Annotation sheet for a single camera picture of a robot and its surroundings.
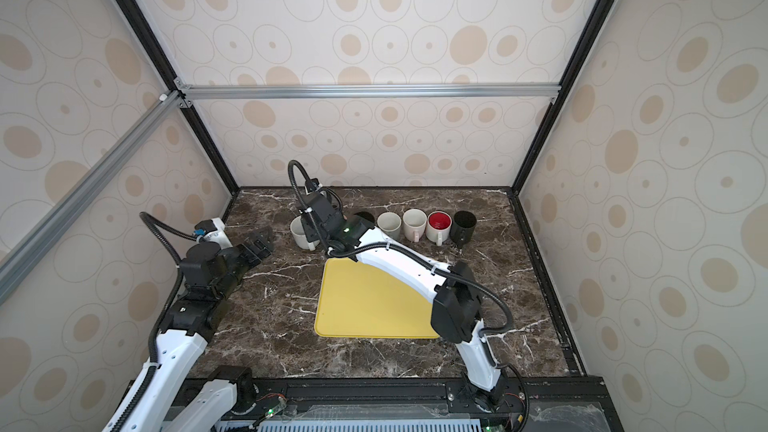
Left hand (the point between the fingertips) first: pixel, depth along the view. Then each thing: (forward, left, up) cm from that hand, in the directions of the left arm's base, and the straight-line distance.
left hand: (267, 231), depth 73 cm
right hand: (+8, -10, -3) cm, 13 cm away
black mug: (+16, -54, -20) cm, 60 cm away
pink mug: (+17, -38, -19) cm, 45 cm away
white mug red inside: (+18, -46, -22) cm, 55 cm away
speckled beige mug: (+13, 0, -20) cm, 24 cm away
